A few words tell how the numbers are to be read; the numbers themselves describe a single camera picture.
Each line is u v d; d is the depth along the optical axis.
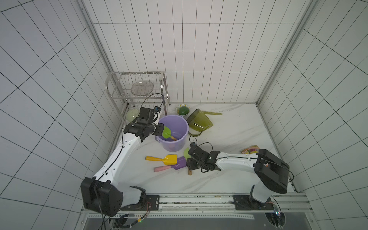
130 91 0.88
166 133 0.91
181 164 0.86
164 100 0.83
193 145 0.79
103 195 0.38
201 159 0.66
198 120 1.04
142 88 0.92
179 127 0.90
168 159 0.88
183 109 1.10
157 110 0.70
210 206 0.73
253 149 0.90
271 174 0.44
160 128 0.70
